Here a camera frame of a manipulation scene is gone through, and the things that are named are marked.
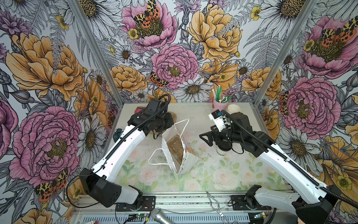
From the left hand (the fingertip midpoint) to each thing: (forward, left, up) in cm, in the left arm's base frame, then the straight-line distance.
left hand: (172, 126), depth 75 cm
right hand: (-7, -18, +1) cm, 19 cm away
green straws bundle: (+34, -32, -10) cm, 48 cm away
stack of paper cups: (+25, -42, -13) cm, 51 cm away
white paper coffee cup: (-7, -28, -16) cm, 33 cm away
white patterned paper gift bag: (-15, -9, -4) cm, 18 cm away
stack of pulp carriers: (+24, 0, -19) cm, 30 cm away
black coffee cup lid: (-4, -31, -15) cm, 34 cm away
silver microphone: (-37, +6, -22) cm, 43 cm away
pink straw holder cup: (+28, -32, -13) cm, 45 cm away
